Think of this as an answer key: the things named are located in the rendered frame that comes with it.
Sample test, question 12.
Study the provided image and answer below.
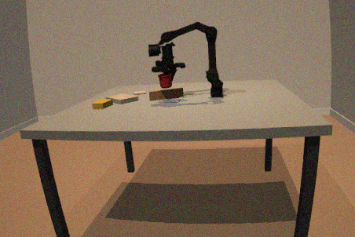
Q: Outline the orange wooden flat bar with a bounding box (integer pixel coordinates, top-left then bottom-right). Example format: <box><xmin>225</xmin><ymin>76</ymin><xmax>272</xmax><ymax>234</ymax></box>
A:
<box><xmin>149</xmin><ymin>88</ymin><xmax>184</xmax><ymax>100</ymax></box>

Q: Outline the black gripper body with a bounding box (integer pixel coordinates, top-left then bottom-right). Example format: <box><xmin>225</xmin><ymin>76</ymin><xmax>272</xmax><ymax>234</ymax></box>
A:
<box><xmin>152</xmin><ymin>54</ymin><xmax>185</xmax><ymax>72</ymax></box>

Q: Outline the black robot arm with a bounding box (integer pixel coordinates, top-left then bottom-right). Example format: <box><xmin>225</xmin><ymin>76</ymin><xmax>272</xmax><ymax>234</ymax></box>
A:
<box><xmin>148</xmin><ymin>22</ymin><xmax>223</xmax><ymax>97</ymax></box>

